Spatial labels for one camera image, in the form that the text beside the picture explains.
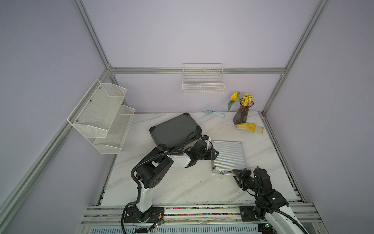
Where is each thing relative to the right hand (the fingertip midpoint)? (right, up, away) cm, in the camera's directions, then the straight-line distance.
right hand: (233, 173), depth 83 cm
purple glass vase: (+12, +36, +22) cm, 44 cm away
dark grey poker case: (-35, +24, +17) cm, 46 cm away
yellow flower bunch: (+13, +45, +13) cm, 49 cm away
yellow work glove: (+21, +27, +27) cm, 44 cm away
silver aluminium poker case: (+1, +9, +8) cm, 12 cm away
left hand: (-9, +10, +9) cm, 16 cm away
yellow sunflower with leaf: (+5, +47, +14) cm, 49 cm away
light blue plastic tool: (-1, +37, +37) cm, 52 cm away
